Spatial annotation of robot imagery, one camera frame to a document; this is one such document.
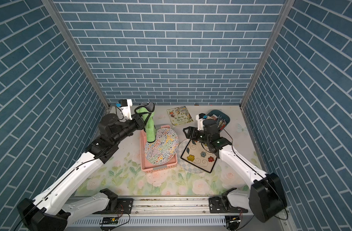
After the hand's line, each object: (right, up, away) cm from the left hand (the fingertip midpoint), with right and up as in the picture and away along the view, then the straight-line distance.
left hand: (155, 113), depth 66 cm
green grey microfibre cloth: (-2, -5, 0) cm, 6 cm away
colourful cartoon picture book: (+10, 0, +48) cm, 49 cm away
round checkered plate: (+14, -31, +22) cm, 41 cm away
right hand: (+17, -9, +15) cm, 25 cm away
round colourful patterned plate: (+1, -22, +24) cm, 33 cm away
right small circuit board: (+38, -52, +5) cm, 65 cm away
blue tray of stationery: (+43, -3, +43) cm, 60 cm away
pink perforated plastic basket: (-9, -32, +21) cm, 39 cm away
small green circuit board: (-24, -54, +6) cm, 60 cm away
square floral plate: (+23, -26, +25) cm, 43 cm away
